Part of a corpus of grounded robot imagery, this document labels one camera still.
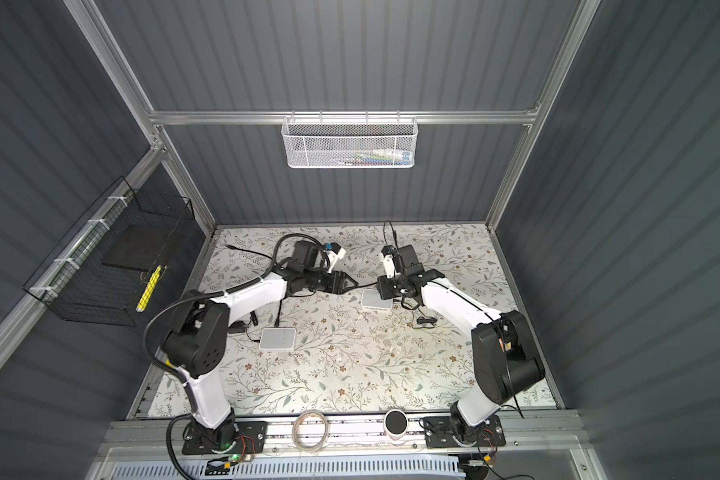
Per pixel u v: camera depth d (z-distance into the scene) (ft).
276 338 2.94
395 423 2.33
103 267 2.37
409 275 2.27
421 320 3.07
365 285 3.31
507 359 1.50
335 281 2.65
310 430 2.52
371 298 3.28
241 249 3.76
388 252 2.66
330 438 2.47
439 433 2.41
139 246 2.44
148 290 2.27
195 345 1.64
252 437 2.38
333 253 2.77
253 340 2.87
